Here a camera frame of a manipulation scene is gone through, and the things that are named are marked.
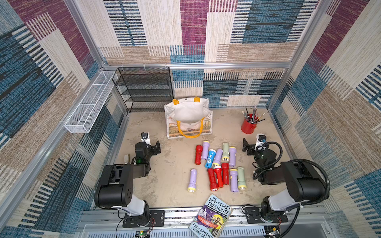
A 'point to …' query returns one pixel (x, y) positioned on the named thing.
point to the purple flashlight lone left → (191, 187)
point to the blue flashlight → (211, 158)
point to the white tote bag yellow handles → (189, 118)
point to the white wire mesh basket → (83, 118)
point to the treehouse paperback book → (212, 217)
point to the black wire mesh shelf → (145, 89)
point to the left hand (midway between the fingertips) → (150, 141)
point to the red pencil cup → (249, 124)
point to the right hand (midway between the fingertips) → (253, 140)
